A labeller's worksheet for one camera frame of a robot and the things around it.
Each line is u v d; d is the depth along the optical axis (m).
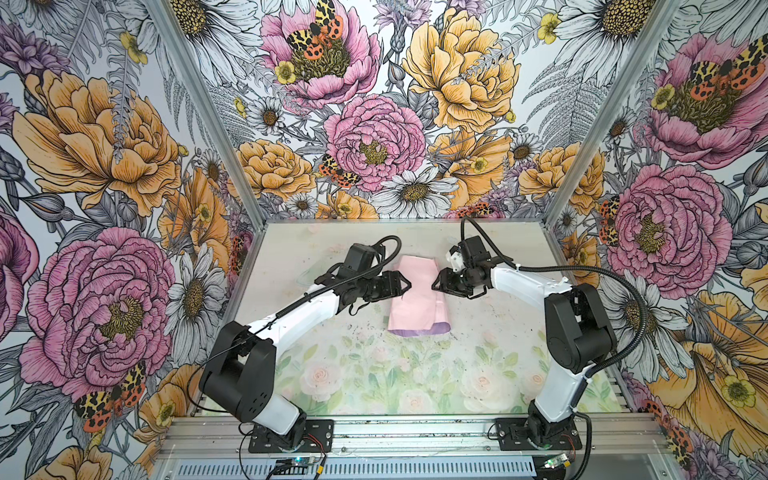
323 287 0.59
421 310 0.90
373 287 0.73
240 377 0.43
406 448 0.73
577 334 0.50
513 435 0.74
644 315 0.79
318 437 0.73
